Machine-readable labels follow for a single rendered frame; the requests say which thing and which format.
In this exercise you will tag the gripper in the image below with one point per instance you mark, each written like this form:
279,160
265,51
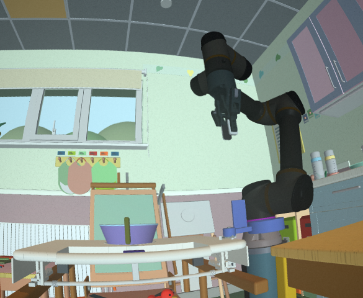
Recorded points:
220,80

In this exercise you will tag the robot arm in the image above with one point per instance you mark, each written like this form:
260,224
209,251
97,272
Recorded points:
288,146

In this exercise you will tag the orange and mint chair back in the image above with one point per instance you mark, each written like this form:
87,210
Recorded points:
122,205

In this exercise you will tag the purple bowl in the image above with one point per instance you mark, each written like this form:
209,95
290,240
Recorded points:
137,233

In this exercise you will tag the olive green bowl tab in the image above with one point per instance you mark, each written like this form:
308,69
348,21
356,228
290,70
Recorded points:
127,229

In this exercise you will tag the dark blue tray latch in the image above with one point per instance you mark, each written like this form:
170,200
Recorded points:
133,251

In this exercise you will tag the white high chair tray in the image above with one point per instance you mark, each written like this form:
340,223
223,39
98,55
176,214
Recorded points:
137,255

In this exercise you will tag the grey bottle with blue band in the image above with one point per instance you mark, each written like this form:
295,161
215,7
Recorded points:
317,166

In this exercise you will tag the white board easel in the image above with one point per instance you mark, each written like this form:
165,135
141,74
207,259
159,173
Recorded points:
189,217

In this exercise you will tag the grey bottle with yellow band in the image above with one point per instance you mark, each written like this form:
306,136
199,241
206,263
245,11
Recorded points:
331,163

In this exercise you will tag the orange storage shelf with bins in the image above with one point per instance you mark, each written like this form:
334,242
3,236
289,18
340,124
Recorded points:
302,226

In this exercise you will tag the round white ceiling light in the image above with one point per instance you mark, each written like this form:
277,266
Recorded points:
166,3

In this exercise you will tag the grey blue counter cabinet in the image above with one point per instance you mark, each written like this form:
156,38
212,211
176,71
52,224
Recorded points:
342,198

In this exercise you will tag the light green bib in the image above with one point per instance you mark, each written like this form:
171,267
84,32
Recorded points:
104,174

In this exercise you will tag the mint green plate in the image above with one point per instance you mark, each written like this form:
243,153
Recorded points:
362,164

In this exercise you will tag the white framed window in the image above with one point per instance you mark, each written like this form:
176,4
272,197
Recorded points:
85,115

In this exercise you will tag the yellow peg rack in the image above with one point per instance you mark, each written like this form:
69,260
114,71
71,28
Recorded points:
88,159

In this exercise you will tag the salmon pink bib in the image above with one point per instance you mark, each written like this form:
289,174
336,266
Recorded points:
79,180

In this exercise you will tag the wooden table with yellow legs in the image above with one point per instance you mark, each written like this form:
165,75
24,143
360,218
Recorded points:
333,248

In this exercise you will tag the beige roller blind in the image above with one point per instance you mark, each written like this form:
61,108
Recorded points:
63,79

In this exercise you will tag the white and green bib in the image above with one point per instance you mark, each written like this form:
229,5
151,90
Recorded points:
62,180

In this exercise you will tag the red toy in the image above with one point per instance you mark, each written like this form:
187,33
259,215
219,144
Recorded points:
165,293

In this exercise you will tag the white radiator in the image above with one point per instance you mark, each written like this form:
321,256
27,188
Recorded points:
35,231

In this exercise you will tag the green crayon box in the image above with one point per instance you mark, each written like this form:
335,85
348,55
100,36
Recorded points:
2,259

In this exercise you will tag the low pink craft table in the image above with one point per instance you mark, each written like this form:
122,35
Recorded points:
10,276

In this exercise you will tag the teal heart wall sticker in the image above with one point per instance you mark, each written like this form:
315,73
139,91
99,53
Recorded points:
261,74

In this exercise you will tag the yellow heart wall sticker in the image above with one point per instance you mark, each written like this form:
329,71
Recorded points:
190,73

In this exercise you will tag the green heart wall sticker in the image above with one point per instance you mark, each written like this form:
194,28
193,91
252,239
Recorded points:
159,68
278,57

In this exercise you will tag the pink door wall cupboard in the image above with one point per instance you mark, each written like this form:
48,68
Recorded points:
342,52

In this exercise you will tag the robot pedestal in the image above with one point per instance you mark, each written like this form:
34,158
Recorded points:
263,267

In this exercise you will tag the wooden high chair frame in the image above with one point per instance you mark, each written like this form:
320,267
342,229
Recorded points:
241,282

